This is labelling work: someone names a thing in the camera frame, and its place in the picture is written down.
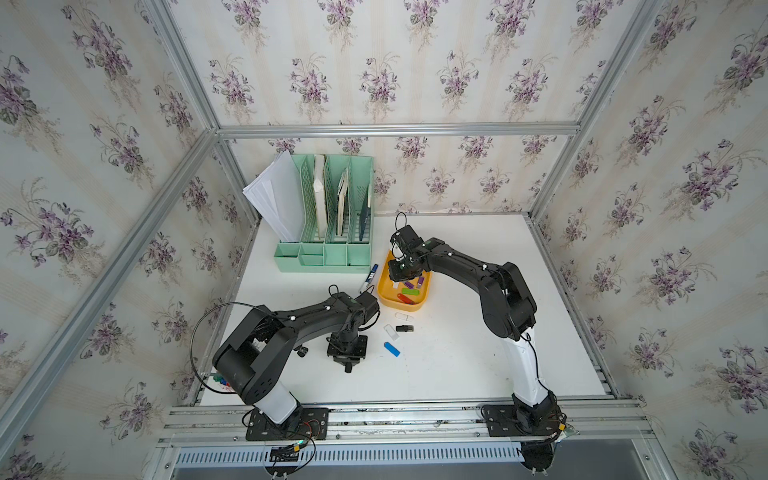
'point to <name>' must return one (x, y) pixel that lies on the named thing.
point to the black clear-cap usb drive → (404, 328)
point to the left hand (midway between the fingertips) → (357, 366)
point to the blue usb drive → (392, 349)
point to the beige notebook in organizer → (341, 199)
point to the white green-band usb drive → (403, 316)
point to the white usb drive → (394, 336)
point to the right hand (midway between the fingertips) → (394, 275)
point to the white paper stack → (278, 194)
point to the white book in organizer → (320, 187)
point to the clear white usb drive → (395, 285)
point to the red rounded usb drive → (405, 298)
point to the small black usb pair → (301, 350)
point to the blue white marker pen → (371, 275)
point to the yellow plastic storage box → (388, 295)
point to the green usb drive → (410, 291)
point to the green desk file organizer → (337, 231)
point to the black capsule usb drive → (348, 367)
